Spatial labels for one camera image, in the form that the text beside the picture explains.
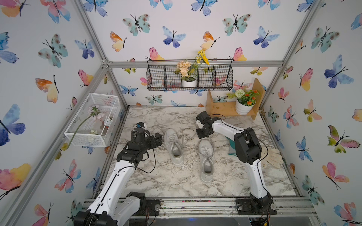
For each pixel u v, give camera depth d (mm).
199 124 864
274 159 910
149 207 751
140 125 705
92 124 727
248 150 574
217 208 743
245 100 976
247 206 735
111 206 406
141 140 612
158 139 722
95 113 737
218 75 987
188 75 839
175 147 884
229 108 1105
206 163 821
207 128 772
